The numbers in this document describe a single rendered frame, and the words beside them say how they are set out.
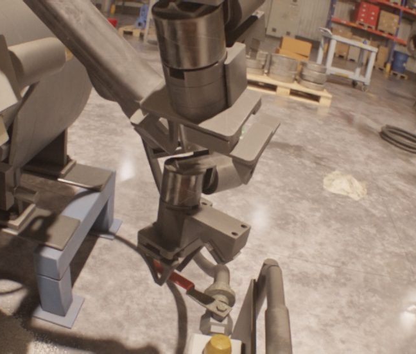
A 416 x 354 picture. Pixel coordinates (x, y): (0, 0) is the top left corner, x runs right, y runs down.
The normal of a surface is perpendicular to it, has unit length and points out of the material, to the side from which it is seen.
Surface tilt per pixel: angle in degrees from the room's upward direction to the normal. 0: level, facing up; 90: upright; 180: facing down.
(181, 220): 90
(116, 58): 62
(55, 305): 90
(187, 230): 90
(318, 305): 0
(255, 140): 30
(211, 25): 98
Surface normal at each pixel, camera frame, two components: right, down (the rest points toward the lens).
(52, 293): -0.07, 0.42
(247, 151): -0.08, -0.62
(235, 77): 0.86, 0.35
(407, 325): 0.18, -0.89
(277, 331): -0.26, -0.88
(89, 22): 0.63, -0.02
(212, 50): 0.62, 0.58
